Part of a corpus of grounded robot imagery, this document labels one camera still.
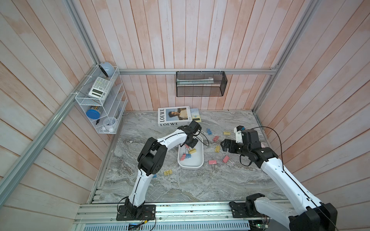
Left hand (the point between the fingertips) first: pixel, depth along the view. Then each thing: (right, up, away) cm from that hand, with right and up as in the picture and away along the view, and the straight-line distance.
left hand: (190, 142), depth 98 cm
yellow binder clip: (-14, -16, -13) cm, 25 cm away
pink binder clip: (+19, +3, +4) cm, 19 cm away
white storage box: (0, -10, -5) cm, 11 cm away
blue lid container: (-54, +18, -22) cm, 61 cm away
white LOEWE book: (-13, +20, +14) cm, 27 cm away
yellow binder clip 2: (+27, +6, +6) cm, 28 cm away
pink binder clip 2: (+14, -11, -8) cm, 19 cm away
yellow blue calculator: (+6, +21, +18) cm, 28 cm away
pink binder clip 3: (+23, -10, -6) cm, 26 cm away
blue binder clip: (+15, +7, +9) cm, 19 cm away
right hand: (+20, +2, -17) cm, 26 cm away
